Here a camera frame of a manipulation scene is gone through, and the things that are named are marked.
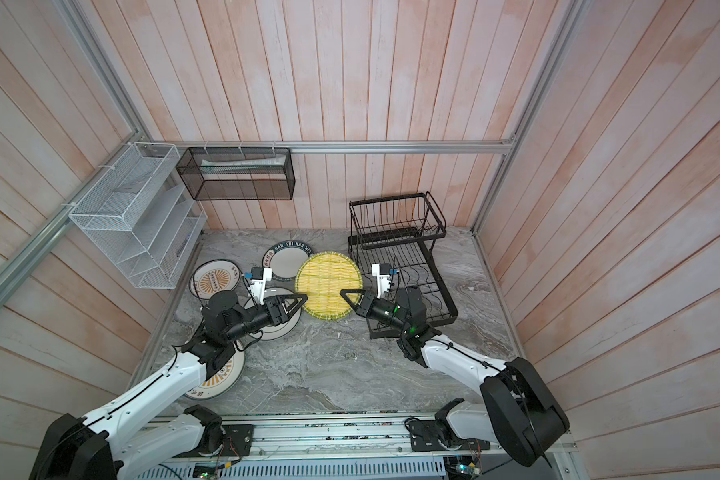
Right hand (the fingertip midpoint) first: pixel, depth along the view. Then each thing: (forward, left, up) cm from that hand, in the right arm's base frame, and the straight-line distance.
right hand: (341, 295), depth 76 cm
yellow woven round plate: (+4, +5, +2) cm, 7 cm away
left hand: (-3, +9, 0) cm, 10 cm away
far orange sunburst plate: (+20, +49, -21) cm, 57 cm away
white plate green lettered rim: (+30, +24, -22) cm, 44 cm away
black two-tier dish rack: (+38, -16, -20) cm, 46 cm away
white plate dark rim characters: (-2, +21, -20) cm, 29 cm away
